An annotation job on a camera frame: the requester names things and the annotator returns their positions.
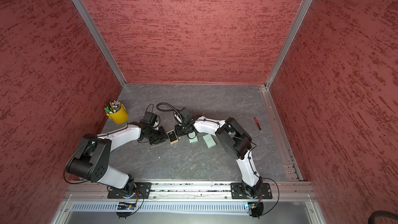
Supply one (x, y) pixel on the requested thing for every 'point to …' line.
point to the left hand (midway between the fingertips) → (167, 140)
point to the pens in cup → (113, 107)
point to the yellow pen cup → (120, 116)
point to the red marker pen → (257, 123)
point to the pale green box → (193, 137)
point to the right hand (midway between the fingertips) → (177, 135)
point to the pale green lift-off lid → (209, 140)
